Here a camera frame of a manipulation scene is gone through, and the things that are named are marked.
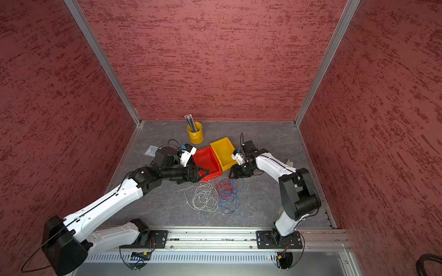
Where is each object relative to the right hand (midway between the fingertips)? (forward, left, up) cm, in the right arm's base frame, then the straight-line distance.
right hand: (234, 178), depth 88 cm
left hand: (-4, +15, +14) cm, 21 cm away
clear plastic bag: (+21, +50, -3) cm, 55 cm away
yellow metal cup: (+28, +22, +5) cm, 36 cm away
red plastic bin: (+14, +16, -3) cm, 22 cm away
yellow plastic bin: (+22, +5, -5) cm, 23 cm away
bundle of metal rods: (+34, +25, +12) cm, 44 cm away
